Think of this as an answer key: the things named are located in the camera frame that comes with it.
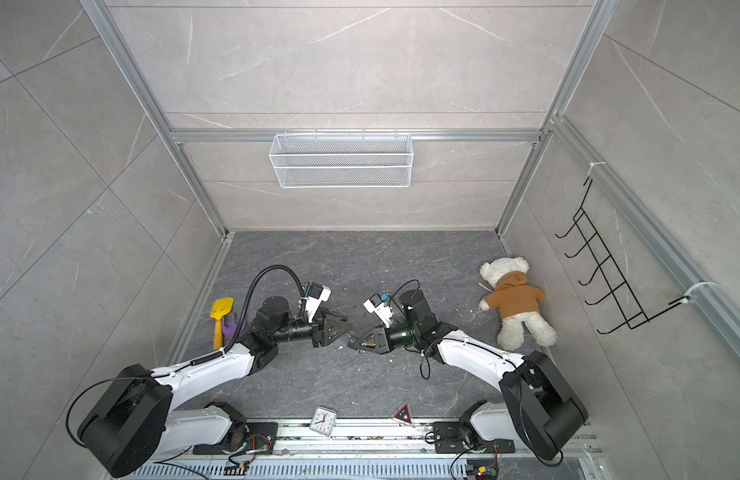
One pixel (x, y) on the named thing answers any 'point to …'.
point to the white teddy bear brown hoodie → (516, 302)
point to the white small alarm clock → (323, 421)
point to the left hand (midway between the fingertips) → (349, 319)
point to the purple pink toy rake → (229, 331)
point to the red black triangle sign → (403, 414)
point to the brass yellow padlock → (370, 343)
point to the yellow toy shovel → (219, 308)
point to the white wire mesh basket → (309, 161)
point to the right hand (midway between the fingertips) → (358, 344)
